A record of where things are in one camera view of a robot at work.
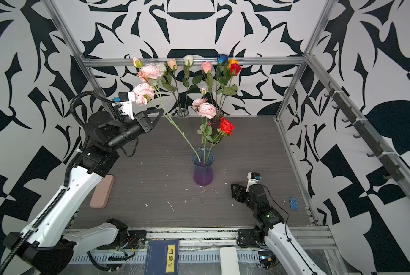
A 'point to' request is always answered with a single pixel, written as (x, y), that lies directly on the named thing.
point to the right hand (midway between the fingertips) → (237, 186)
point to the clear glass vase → (182, 113)
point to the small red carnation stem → (227, 128)
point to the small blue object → (294, 204)
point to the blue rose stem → (224, 78)
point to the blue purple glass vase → (203, 173)
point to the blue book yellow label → (162, 258)
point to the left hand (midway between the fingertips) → (163, 106)
